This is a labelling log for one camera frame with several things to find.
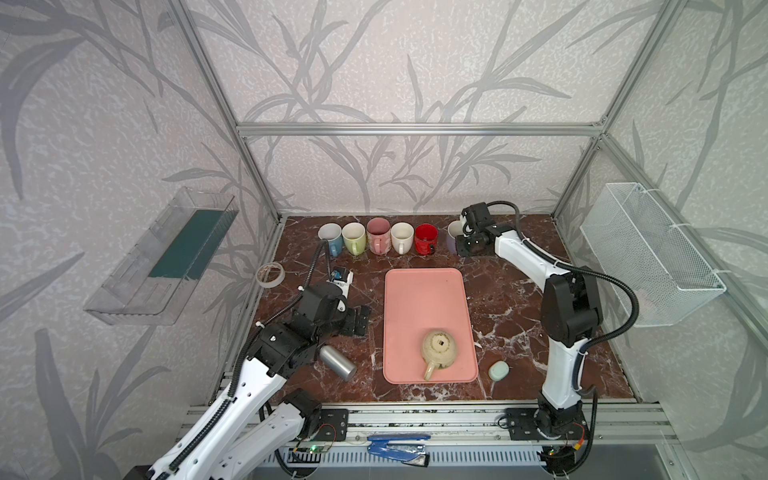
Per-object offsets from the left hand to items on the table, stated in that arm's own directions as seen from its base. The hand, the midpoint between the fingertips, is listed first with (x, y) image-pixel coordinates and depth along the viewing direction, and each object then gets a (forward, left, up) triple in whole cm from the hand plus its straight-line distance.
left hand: (359, 298), depth 73 cm
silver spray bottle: (-11, +6, -18) cm, 22 cm away
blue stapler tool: (-29, -12, -19) cm, 37 cm away
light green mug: (+30, +6, -14) cm, 34 cm away
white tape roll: (+21, +36, -24) cm, 48 cm away
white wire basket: (+8, -64, +14) cm, 66 cm away
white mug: (+32, -10, -14) cm, 36 cm away
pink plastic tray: (+10, -16, -22) cm, 29 cm away
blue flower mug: (+33, +14, -15) cm, 39 cm away
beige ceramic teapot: (-9, -20, -12) cm, 25 cm away
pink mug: (+30, -2, -12) cm, 33 cm away
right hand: (+28, -31, -10) cm, 42 cm away
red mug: (+35, -19, -20) cm, 44 cm away
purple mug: (+29, -28, -8) cm, 41 cm away
